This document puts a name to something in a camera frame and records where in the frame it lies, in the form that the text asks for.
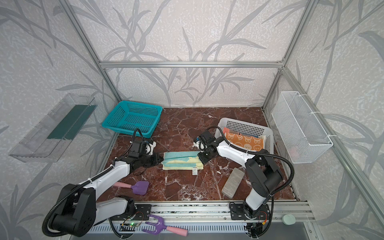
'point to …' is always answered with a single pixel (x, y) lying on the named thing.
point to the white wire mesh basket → (304, 138)
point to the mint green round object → (289, 219)
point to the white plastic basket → (231, 125)
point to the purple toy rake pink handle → (160, 226)
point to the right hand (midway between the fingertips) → (202, 152)
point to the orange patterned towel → (246, 142)
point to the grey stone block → (233, 182)
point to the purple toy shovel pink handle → (140, 187)
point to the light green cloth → (182, 160)
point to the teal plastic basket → (129, 116)
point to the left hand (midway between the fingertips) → (165, 153)
